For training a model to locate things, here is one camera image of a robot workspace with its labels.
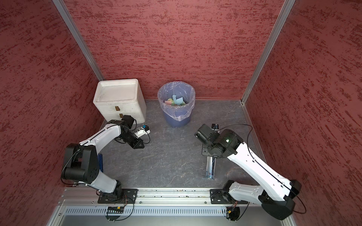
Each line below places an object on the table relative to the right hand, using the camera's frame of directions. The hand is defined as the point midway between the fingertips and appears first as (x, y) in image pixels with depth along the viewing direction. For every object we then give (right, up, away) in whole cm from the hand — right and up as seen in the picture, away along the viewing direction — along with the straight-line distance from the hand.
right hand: (209, 153), depth 68 cm
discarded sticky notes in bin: (-19, +28, +32) cm, 47 cm away
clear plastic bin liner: (-15, +37, +29) cm, 49 cm away
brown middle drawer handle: (-56, +18, +27) cm, 65 cm away
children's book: (0, -4, -7) cm, 8 cm away
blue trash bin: (-22, +13, +32) cm, 41 cm away
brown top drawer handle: (-56, +23, +21) cm, 64 cm away
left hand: (-40, -2, +17) cm, 43 cm away
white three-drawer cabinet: (-57, +29, +21) cm, 67 cm away
